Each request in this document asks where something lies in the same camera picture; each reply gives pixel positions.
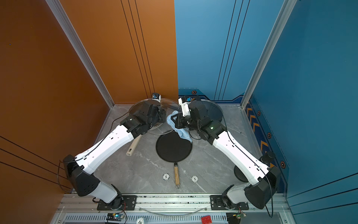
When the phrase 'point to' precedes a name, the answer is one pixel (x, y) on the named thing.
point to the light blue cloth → (184, 133)
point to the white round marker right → (194, 178)
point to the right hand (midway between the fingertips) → (172, 117)
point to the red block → (206, 220)
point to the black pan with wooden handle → (175, 147)
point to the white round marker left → (166, 176)
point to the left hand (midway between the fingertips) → (163, 108)
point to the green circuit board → (113, 216)
